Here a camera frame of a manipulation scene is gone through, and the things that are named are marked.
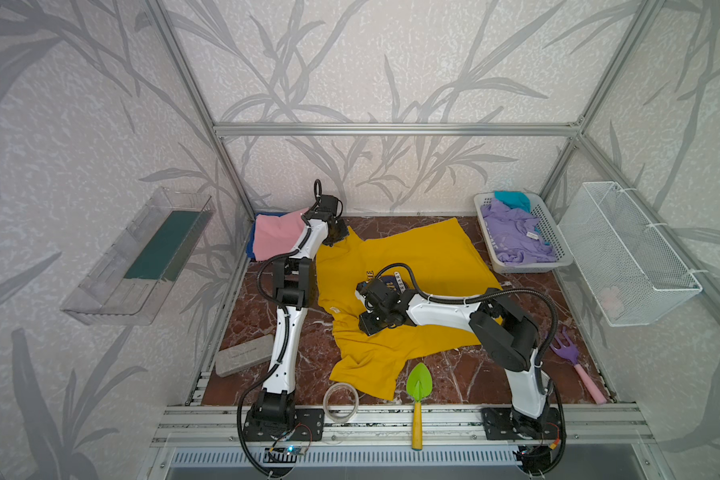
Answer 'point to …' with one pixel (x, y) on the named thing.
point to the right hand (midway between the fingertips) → (362, 316)
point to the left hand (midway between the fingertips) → (346, 224)
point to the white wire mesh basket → (631, 274)
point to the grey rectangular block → (239, 357)
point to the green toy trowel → (419, 385)
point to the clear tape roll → (347, 418)
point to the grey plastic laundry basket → (551, 229)
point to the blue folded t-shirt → (250, 246)
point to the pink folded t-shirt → (275, 236)
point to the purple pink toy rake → (570, 351)
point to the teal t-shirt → (514, 199)
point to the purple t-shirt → (513, 235)
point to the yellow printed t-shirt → (436, 262)
